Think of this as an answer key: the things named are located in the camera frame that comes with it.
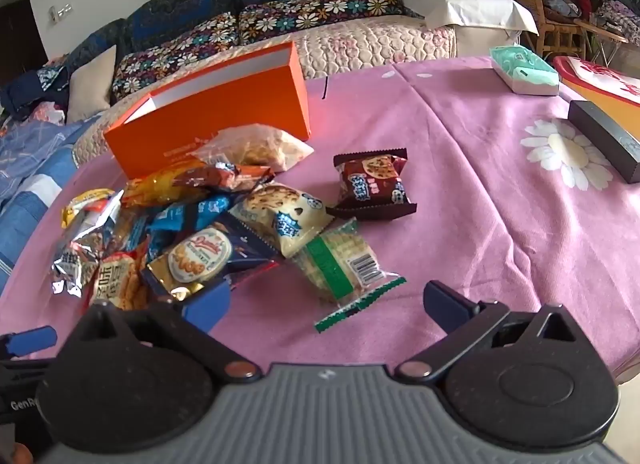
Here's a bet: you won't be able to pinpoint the dark blue gold snack packet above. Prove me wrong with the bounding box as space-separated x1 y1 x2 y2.
141 221 283 302

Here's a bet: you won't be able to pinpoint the quilted beige sofa cover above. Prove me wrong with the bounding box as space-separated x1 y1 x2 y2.
72 22 458 165

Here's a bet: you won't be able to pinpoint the orange brown snack packet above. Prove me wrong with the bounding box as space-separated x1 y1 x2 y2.
121 159 276 207

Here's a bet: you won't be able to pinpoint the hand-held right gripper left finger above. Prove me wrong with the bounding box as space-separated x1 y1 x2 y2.
75 283 263 386

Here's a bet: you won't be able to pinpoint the blue blanket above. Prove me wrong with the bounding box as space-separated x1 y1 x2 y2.
0 114 101 290

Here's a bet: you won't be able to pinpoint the dark blue clothes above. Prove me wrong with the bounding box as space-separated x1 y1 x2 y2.
0 64 71 115

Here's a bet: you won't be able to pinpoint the yellow snack packet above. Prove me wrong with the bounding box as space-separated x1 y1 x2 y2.
61 188 118 230

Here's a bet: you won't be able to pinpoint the cream cookie packet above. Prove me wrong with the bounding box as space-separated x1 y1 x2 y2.
229 183 337 259

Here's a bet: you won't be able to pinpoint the silver foil snack packet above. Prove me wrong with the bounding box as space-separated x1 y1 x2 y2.
48 194 126 297

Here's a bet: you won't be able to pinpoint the red and yellow box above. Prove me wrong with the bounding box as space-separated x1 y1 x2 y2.
552 55 640 117

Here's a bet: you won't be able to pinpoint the orange cardboard box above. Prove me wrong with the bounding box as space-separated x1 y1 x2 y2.
103 42 312 180

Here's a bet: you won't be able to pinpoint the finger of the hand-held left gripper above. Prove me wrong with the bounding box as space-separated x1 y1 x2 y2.
0 325 59 360

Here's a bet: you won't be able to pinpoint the clear green cracker packet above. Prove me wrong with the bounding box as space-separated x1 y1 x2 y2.
292 218 407 334

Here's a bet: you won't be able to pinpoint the side table with white cloth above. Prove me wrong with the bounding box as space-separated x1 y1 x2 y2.
425 0 541 60

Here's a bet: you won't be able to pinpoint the floral print cushion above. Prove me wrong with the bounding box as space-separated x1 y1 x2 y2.
237 0 426 45
110 12 241 105

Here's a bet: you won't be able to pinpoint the pink floral tablecloth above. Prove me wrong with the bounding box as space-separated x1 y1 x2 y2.
0 57 640 395

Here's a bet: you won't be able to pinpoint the beige pillow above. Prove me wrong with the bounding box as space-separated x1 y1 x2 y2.
67 44 118 122

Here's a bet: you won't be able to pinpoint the light blue snack packet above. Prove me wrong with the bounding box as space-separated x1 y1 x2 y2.
145 194 236 255

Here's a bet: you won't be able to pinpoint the brown cookie packet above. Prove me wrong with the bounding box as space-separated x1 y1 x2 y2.
327 148 418 221

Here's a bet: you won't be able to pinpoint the long black box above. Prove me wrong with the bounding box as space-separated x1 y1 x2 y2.
567 100 640 185

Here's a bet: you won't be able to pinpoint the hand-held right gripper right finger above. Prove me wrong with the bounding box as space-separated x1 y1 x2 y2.
395 281 583 386

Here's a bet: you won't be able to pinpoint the clear bag of peanuts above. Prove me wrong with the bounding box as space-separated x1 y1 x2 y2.
192 127 315 172

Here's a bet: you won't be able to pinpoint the green tissue pack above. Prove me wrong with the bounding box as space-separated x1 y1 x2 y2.
489 44 560 96

